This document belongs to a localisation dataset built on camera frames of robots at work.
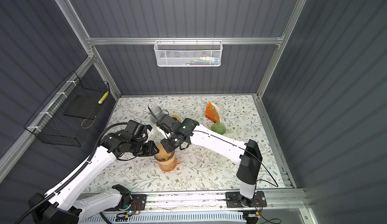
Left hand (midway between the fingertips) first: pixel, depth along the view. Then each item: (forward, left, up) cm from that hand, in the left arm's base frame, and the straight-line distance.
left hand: (157, 151), depth 74 cm
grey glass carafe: (+35, +5, -11) cm, 37 cm away
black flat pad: (+20, +37, +13) cm, 44 cm away
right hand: (+1, -5, +2) cm, 6 cm away
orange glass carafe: (-2, -4, -15) cm, 15 cm away
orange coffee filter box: (+30, -32, -8) cm, 45 cm away
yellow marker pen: (+25, +31, +12) cm, 41 cm away
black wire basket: (+14, +44, +12) cm, 47 cm away
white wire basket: (+83, -17, +6) cm, 85 cm away
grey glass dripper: (0, -2, -5) cm, 6 cm away
